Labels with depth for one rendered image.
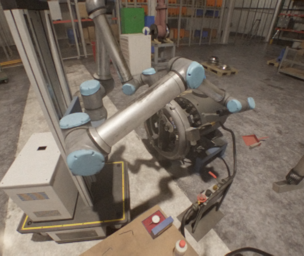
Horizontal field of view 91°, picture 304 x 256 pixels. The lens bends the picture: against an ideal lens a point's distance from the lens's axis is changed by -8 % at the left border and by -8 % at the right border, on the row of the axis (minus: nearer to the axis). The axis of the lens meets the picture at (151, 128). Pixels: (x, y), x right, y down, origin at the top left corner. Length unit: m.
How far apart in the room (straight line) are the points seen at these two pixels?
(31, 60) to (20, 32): 0.11
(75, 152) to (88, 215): 0.97
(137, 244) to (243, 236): 1.10
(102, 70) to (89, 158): 0.82
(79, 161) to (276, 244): 1.91
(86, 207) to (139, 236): 0.59
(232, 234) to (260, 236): 0.28
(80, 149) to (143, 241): 0.82
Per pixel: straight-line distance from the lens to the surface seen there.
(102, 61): 1.33
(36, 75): 0.92
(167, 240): 1.29
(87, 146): 0.71
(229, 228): 1.97
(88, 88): 1.25
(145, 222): 1.33
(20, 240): 2.17
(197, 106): 1.85
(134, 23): 8.81
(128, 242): 1.29
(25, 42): 0.90
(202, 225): 1.89
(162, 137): 1.79
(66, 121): 0.87
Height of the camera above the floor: 1.69
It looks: 36 degrees down
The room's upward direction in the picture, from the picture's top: straight up
